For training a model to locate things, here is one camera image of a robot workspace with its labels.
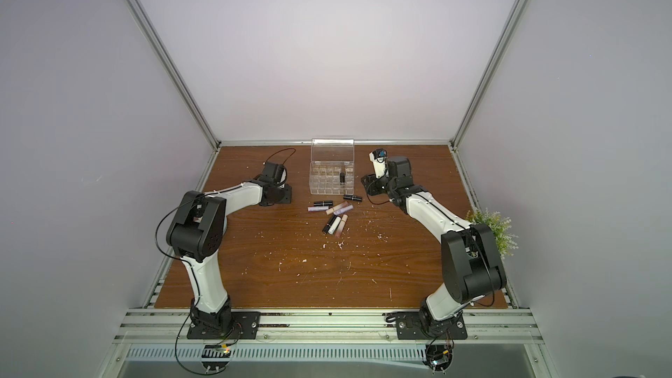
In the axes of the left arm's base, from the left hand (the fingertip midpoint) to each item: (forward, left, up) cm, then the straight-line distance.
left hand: (290, 192), depth 102 cm
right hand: (-1, -31, +15) cm, 35 cm away
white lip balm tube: (-14, -19, +1) cm, 23 cm away
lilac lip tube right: (-8, -21, 0) cm, 23 cm away
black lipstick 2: (-5, -15, +1) cm, 16 cm away
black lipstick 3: (-2, -25, 0) cm, 25 cm away
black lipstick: (+4, -21, +4) cm, 22 cm away
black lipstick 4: (-14, -16, +1) cm, 21 cm away
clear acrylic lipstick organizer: (+13, -16, +1) cm, 21 cm away
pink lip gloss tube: (-14, -21, 0) cm, 25 cm away
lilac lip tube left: (-7, -11, 0) cm, 13 cm away
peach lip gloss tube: (-7, -19, 0) cm, 20 cm away
